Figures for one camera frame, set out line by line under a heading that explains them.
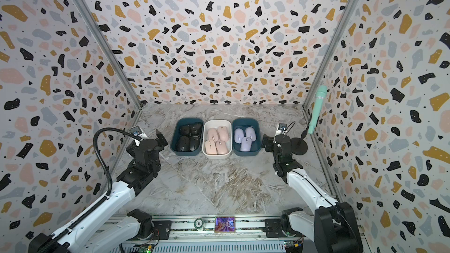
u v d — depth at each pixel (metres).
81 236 0.41
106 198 0.48
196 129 1.02
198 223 0.70
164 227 0.74
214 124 1.08
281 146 0.63
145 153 0.55
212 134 1.02
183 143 0.95
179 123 1.04
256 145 1.00
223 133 1.03
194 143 0.97
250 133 1.04
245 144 0.98
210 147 0.97
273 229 0.74
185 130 1.01
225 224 0.75
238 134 1.02
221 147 0.97
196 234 0.73
